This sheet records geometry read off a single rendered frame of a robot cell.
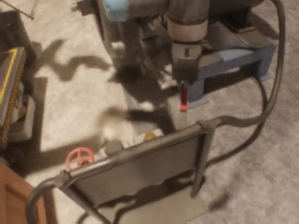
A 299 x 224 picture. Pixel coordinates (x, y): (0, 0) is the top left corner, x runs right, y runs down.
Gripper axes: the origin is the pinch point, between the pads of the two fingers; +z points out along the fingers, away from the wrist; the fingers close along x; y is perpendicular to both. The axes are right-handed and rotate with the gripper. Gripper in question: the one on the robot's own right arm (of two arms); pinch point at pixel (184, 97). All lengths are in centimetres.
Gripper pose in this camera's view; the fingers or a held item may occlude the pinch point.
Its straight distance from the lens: 66.8
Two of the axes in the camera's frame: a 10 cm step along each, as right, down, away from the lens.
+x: -9.9, -0.5, 1.4
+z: 0.8, 6.4, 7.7
